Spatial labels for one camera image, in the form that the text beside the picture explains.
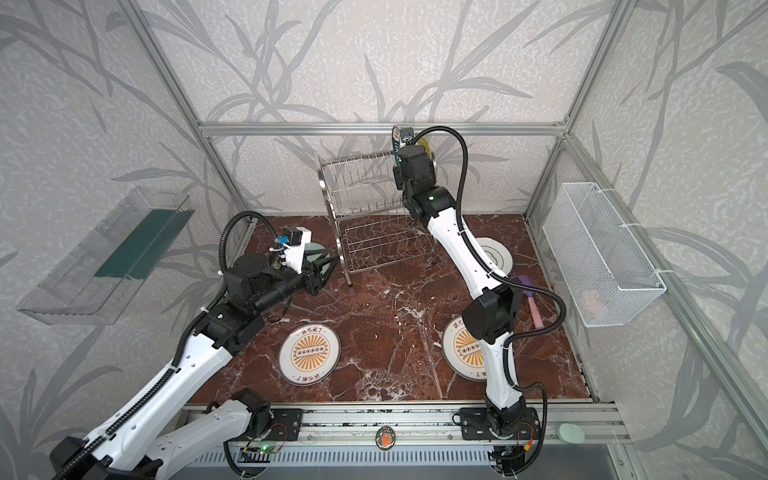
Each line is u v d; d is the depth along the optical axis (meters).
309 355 0.85
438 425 0.75
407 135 0.66
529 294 0.48
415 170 0.59
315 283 0.60
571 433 0.71
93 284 0.64
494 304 0.50
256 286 0.52
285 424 0.73
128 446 0.38
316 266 0.61
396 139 0.87
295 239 0.58
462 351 0.85
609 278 0.61
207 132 0.94
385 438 0.72
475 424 0.74
